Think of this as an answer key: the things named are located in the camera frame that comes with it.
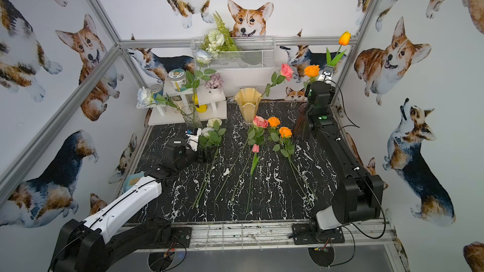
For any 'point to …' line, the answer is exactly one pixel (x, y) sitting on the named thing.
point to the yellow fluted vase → (248, 98)
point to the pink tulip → (255, 148)
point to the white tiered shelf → (167, 110)
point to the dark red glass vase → (300, 124)
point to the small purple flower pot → (215, 84)
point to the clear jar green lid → (178, 77)
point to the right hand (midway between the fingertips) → (334, 76)
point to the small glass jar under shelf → (178, 104)
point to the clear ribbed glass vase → (190, 116)
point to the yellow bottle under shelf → (201, 108)
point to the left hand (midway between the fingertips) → (207, 140)
